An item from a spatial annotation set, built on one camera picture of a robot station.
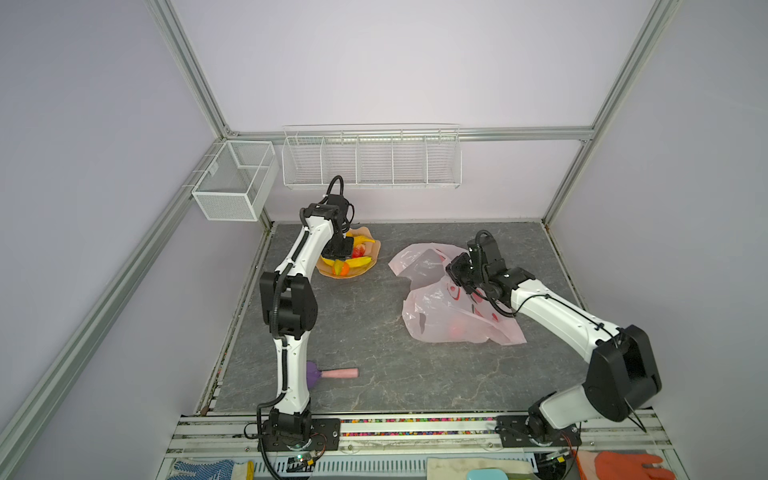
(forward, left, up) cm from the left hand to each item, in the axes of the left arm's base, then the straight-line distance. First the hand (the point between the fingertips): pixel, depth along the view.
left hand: (343, 257), depth 93 cm
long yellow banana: (-2, +2, 0) cm, 3 cm away
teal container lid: (-57, -34, -11) cm, 67 cm away
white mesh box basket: (+28, +36, +9) cm, 47 cm away
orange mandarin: (0, +1, -8) cm, 8 cm away
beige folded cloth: (-55, -24, -12) cm, 61 cm away
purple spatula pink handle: (-32, +8, -12) cm, 35 cm away
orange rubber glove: (-57, -64, -12) cm, 87 cm away
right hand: (-9, -30, +4) cm, 32 cm away
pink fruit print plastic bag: (-21, -26, +3) cm, 34 cm away
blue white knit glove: (-52, +28, -11) cm, 60 cm away
